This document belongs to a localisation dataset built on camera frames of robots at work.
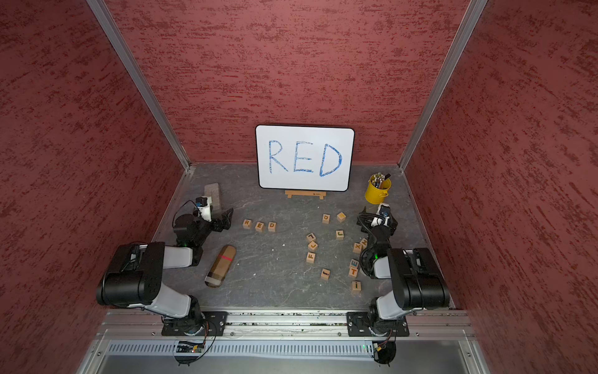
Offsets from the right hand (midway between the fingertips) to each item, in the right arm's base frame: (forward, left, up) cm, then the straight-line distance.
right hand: (375, 213), depth 90 cm
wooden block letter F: (-15, +26, -7) cm, 31 cm away
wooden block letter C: (-10, +25, -7) cm, 28 cm away
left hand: (+3, +62, 0) cm, 62 cm away
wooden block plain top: (+3, +12, -8) cm, 15 cm away
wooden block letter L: (-6, +26, -7) cm, 28 cm away
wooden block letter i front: (-26, +10, -7) cm, 29 cm away
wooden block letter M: (-10, +5, -7) cm, 13 cm away
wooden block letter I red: (-21, +21, -7) cm, 31 cm away
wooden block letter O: (+2, +19, -7) cm, 21 cm away
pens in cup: (+12, -2, +6) cm, 14 cm away
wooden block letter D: (-1, +42, -7) cm, 43 cm away
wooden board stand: (+16, +35, -6) cm, 39 cm away
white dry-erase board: (+22, +23, +9) cm, 33 cm away
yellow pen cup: (+12, -4, -4) cm, 13 cm away
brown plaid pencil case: (-18, +60, -6) cm, 63 cm away
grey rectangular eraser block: (+17, +71, -6) cm, 74 cm away
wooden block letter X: (-11, +8, -8) cm, 16 cm away
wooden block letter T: (-21, +11, -7) cm, 24 cm away
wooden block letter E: (-1, +47, -6) cm, 48 cm away
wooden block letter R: (0, +52, -6) cm, 53 cm away
